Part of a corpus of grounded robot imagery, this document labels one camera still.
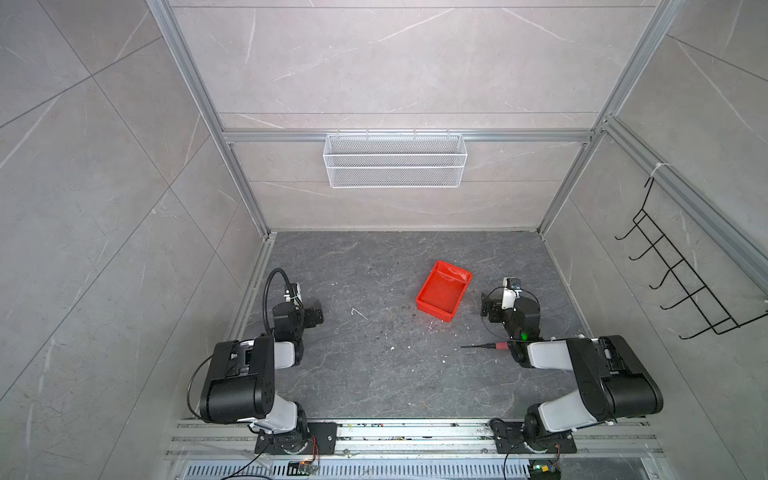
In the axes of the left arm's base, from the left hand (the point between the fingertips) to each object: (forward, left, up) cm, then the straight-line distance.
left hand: (301, 296), depth 94 cm
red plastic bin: (+6, -48, -8) cm, 49 cm away
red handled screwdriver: (-17, -60, -4) cm, 63 cm away
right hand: (-1, -63, +2) cm, 63 cm away
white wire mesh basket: (+39, -19, +24) cm, 49 cm away
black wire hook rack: (-20, -94, +24) cm, 100 cm away
